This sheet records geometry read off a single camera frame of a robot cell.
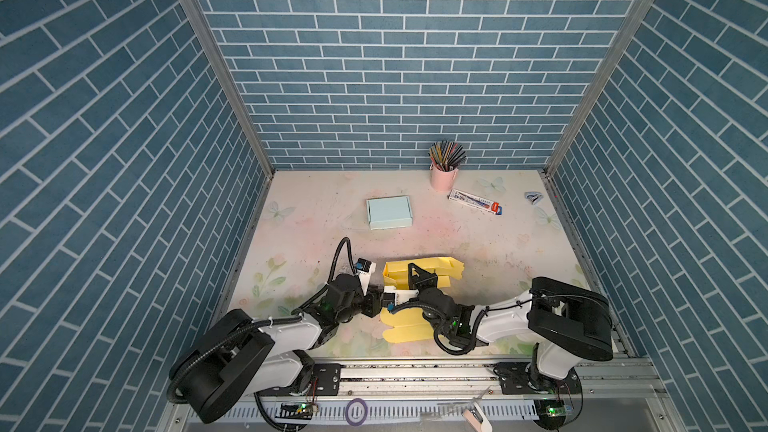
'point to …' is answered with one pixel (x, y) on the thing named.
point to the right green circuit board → (551, 413)
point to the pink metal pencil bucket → (443, 181)
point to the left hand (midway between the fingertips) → (385, 292)
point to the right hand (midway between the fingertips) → (413, 259)
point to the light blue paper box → (390, 212)
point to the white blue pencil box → (476, 201)
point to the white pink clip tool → (476, 416)
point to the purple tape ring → (366, 412)
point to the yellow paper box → (407, 323)
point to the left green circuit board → (301, 411)
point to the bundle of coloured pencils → (446, 155)
